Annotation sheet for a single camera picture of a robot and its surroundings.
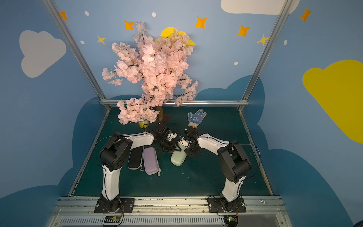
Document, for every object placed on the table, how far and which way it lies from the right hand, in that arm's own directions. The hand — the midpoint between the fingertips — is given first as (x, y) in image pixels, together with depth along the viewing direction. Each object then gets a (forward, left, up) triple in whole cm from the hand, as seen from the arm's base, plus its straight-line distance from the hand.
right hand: (191, 150), depth 94 cm
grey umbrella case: (-11, +26, 0) cm, 28 cm away
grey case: (-7, +9, +2) cm, 12 cm away
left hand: (-1, +8, +1) cm, 8 cm away
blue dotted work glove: (+30, -3, -2) cm, 30 cm away
